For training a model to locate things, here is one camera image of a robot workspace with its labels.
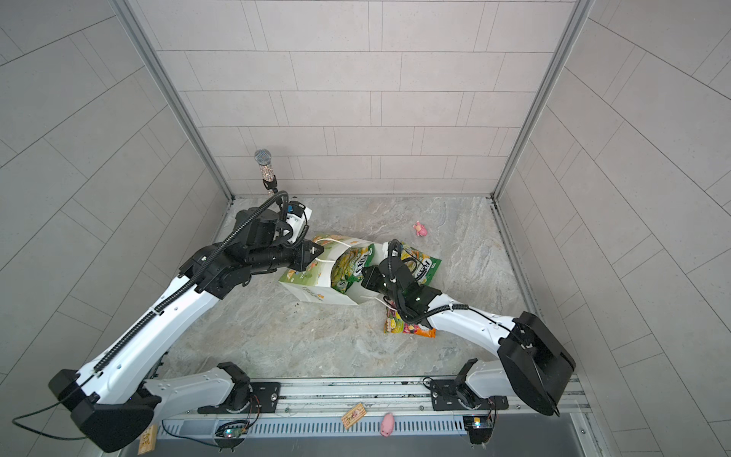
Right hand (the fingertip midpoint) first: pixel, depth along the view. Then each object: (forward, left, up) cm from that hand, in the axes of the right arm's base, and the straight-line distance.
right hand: (360, 271), depth 81 cm
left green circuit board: (-35, +31, -9) cm, 48 cm away
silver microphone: (+29, +27, +21) cm, 45 cm away
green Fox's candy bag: (+1, +4, 0) cm, 4 cm away
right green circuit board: (-37, -28, -15) cm, 48 cm away
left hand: (-2, +6, +16) cm, 17 cm away
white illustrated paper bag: (-6, +10, +8) cm, 14 cm away
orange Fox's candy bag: (-12, -9, -10) cm, 18 cm away
